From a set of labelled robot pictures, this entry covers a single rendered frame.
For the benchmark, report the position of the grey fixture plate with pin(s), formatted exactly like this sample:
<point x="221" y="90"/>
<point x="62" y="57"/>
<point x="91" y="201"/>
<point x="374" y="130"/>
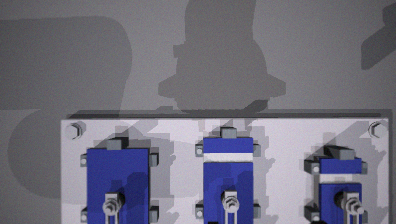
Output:
<point x="280" y="185"/>

